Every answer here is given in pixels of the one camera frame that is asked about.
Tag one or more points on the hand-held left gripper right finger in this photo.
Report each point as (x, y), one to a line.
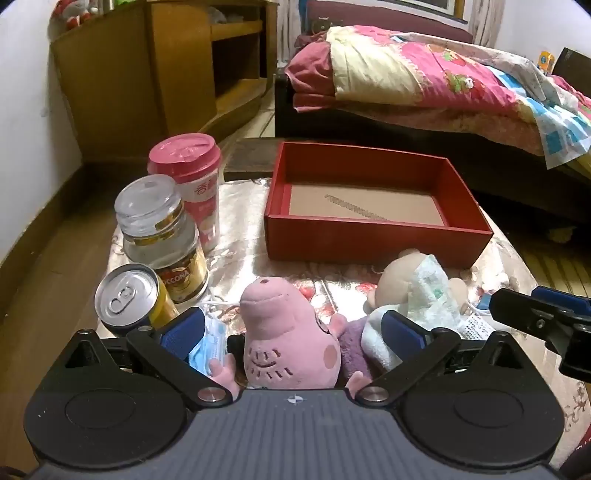
(406, 334)

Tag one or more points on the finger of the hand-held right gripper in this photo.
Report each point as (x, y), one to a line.
(521, 309)
(561, 294)

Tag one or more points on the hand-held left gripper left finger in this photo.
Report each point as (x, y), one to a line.
(182, 332)

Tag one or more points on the light blue towel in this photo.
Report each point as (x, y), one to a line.
(376, 344)

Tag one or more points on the blue face mask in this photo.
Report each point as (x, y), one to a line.
(210, 348)

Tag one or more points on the white tissue packet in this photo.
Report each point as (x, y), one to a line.
(431, 290)

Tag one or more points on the beige bear plush toy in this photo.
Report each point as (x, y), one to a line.
(397, 281)

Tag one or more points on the purple fleece cloth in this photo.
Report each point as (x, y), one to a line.
(353, 350)

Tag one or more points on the pink pig plush toy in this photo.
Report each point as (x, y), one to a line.
(277, 332)

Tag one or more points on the red cardboard box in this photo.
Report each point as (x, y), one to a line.
(369, 230)

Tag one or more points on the bamboo floor mat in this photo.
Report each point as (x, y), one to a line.
(554, 267)

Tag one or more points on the white printed card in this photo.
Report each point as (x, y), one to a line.
(475, 328)

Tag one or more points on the yellow drink can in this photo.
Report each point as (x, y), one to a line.
(127, 295)

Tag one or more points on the clear glass coffee jar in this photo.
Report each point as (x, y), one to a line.
(157, 230)

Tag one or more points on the shiny floral tablecloth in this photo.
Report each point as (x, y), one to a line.
(240, 230)

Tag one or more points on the pink lidded paper cup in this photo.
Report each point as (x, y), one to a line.
(194, 184)

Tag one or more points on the blue white patterned sheet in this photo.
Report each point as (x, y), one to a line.
(554, 120)

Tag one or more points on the dark wooden board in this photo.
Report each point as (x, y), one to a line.
(251, 159)

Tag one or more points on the dark wooden bed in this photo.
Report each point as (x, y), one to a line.
(351, 120)

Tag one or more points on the small yellow box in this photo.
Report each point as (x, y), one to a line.
(545, 62)

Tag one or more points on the wooden cabinet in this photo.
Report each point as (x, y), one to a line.
(120, 83)

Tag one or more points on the pink floral quilt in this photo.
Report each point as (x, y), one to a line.
(406, 69)

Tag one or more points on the dark bear plush toy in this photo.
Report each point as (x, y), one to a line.
(325, 25)

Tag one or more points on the red white plush toy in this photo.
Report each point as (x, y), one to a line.
(74, 11)

